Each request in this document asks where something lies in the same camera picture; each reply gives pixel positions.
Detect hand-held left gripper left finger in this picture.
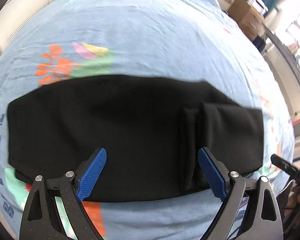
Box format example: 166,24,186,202
19,147,107,240

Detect white wardrobe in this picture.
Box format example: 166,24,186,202
0,0,65,45

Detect person's right hand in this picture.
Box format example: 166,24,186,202
286,185,300,212

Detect cluttered desk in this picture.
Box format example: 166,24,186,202
264,25,300,90

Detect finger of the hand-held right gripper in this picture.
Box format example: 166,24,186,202
271,154,300,184

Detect black pants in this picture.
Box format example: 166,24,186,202
7,74,263,203

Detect wooden dresser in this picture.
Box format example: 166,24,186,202
227,0,267,40

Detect black bag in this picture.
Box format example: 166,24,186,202
252,34,269,53

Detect blue printed bed blanket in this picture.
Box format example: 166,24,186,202
0,0,297,240

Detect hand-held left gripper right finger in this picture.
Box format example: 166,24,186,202
198,147,283,240

